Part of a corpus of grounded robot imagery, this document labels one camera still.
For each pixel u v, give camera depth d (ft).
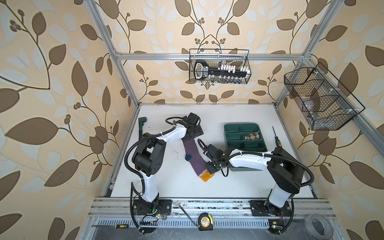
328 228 2.19
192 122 2.50
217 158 2.23
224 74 2.73
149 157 1.65
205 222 2.23
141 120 3.60
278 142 3.16
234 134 3.18
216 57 2.97
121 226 2.27
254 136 3.08
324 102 2.41
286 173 1.50
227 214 2.42
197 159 2.97
